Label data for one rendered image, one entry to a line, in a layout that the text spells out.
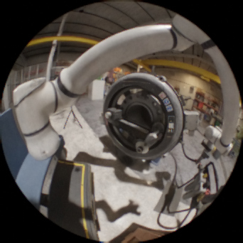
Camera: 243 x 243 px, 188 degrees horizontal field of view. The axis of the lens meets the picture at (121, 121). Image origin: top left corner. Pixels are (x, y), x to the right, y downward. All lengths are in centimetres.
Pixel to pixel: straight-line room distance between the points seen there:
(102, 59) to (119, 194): 94
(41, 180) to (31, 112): 22
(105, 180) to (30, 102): 85
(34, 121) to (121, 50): 34
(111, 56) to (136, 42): 9
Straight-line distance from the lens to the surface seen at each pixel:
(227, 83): 33
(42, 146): 34
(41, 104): 29
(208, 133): 58
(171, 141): 50
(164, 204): 101
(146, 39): 27
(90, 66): 26
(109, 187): 86
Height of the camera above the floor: 84
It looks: 26 degrees down
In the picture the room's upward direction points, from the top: 9 degrees clockwise
